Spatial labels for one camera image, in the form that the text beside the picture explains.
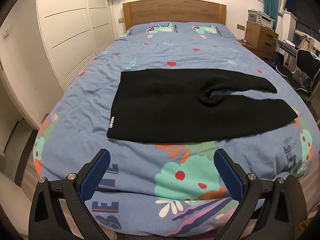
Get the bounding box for black pants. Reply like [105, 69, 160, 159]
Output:
[107, 69, 297, 144]

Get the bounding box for blue patterned bed cover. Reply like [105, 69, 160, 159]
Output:
[33, 22, 319, 237]

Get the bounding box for dark cloth on chair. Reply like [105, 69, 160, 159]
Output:
[292, 69, 311, 90]

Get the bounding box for black office chair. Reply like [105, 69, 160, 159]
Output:
[276, 49, 319, 93]

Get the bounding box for grey desk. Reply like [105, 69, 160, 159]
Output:
[274, 37, 298, 67]

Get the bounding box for white printer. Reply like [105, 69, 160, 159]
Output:
[248, 9, 274, 29]

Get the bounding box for white wardrobe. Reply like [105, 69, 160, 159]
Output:
[36, 0, 114, 90]

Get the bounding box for wooden headboard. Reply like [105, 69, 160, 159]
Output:
[123, 0, 227, 30]

